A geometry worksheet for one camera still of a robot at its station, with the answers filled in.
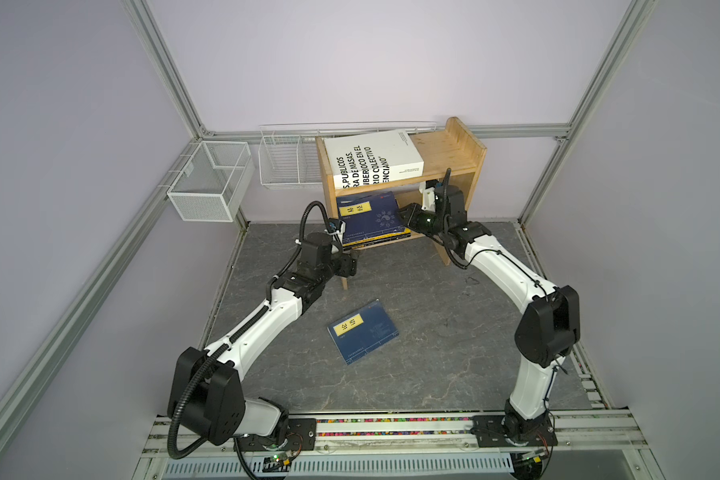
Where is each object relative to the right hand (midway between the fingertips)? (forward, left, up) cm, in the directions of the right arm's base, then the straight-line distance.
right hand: (395, 214), depth 84 cm
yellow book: (-3, -3, -5) cm, 7 cm away
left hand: (-9, +14, -5) cm, 17 cm away
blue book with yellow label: (0, +7, -1) cm, 7 cm away
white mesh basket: (+21, +61, -4) cm, 65 cm away
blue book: (-23, +10, -27) cm, 37 cm away
